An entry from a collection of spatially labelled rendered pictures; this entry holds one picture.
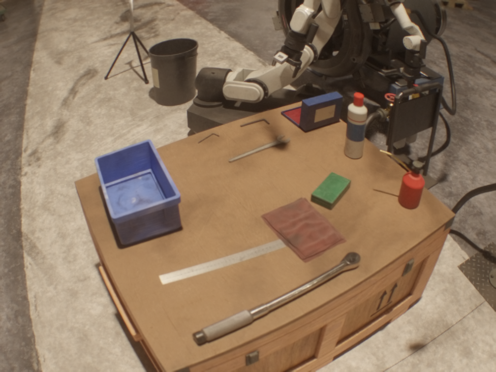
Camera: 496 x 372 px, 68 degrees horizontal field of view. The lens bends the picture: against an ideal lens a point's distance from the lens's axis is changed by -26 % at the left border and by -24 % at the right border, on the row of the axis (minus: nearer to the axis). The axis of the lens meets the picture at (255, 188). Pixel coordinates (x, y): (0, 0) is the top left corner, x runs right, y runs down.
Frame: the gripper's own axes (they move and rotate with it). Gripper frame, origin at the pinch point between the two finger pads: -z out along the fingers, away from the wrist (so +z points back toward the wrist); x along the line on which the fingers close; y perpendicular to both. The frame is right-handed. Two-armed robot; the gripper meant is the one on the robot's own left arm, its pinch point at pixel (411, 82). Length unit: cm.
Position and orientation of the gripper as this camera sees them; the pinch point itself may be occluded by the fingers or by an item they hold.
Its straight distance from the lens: 218.4
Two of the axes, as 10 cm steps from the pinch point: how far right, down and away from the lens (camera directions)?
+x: 8.5, -3.3, 4.0
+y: -5.2, -5.4, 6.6
